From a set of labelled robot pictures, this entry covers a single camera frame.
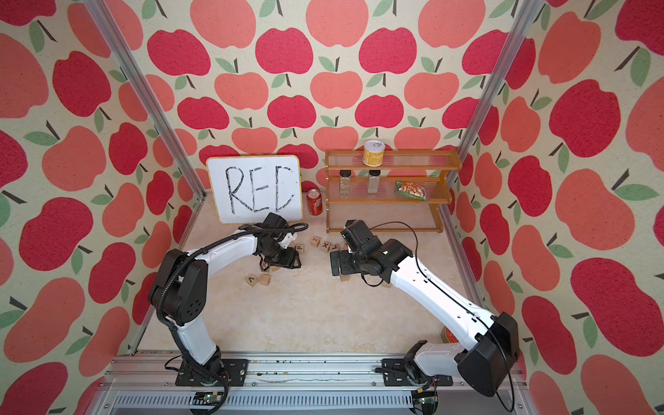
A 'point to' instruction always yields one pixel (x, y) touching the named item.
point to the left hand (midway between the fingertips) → (295, 267)
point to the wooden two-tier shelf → (392, 190)
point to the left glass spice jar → (345, 181)
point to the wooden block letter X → (326, 246)
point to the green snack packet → (414, 191)
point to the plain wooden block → (264, 279)
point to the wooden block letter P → (301, 248)
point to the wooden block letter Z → (315, 241)
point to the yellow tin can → (373, 153)
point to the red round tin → (447, 336)
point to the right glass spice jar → (373, 181)
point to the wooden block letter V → (252, 280)
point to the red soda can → (315, 201)
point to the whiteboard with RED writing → (245, 188)
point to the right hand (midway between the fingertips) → (346, 265)
